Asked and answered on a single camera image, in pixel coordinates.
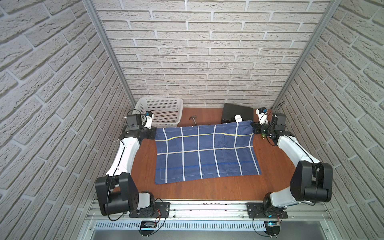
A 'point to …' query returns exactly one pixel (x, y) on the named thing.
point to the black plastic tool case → (230, 110)
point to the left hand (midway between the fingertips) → (154, 125)
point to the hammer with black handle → (194, 119)
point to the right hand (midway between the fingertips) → (254, 122)
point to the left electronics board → (148, 224)
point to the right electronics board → (272, 227)
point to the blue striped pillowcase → (204, 153)
